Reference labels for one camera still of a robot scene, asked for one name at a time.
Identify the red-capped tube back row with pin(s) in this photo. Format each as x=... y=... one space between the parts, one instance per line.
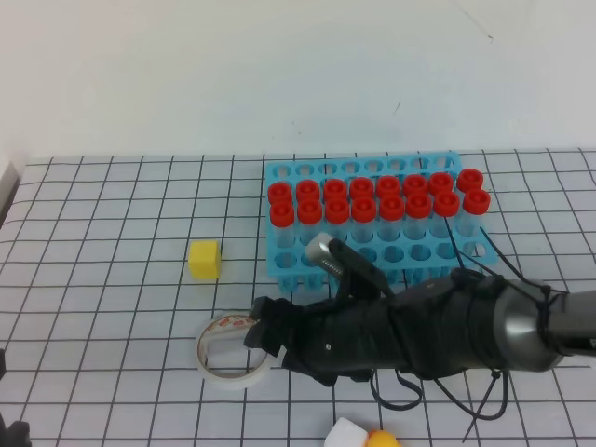
x=440 y=182
x=387 y=185
x=279 y=192
x=414 y=184
x=334 y=189
x=361 y=187
x=307 y=190
x=469 y=179

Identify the yellow foam cube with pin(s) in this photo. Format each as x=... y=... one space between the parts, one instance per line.
x=204 y=259

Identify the white tape roll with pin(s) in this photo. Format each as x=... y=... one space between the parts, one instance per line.
x=223 y=360

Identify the yellow-orange round object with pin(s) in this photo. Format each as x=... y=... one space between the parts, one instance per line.
x=381 y=438

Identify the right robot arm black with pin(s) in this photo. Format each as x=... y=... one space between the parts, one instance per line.
x=436 y=329

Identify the white grid-patterned cloth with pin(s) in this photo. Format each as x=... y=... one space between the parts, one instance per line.
x=99 y=313

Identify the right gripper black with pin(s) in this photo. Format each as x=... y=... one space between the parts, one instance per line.
x=330 y=338

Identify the blue test tube rack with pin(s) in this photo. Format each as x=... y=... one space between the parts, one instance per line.
x=402 y=260

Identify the red-capped tube row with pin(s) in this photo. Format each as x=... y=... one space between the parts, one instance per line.
x=363 y=213
x=418 y=208
x=337 y=217
x=361 y=187
x=445 y=208
x=334 y=189
x=440 y=182
x=391 y=212
x=282 y=220
x=475 y=206
x=414 y=184
x=469 y=179
x=310 y=216
x=307 y=190
x=387 y=185
x=279 y=192

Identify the white foam cube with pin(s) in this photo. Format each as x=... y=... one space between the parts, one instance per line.
x=345 y=433

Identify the red-capped tube front row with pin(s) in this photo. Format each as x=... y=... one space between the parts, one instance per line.
x=282 y=220
x=391 y=212
x=337 y=217
x=475 y=206
x=363 y=213
x=418 y=208
x=445 y=208
x=310 y=216

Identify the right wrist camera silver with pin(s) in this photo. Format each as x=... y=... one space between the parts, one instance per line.
x=358 y=278

